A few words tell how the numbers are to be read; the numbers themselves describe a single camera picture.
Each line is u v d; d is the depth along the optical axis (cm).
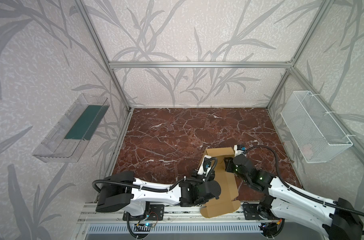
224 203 78
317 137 63
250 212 73
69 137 64
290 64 94
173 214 75
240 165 60
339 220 40
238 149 72
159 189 47
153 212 72
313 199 46
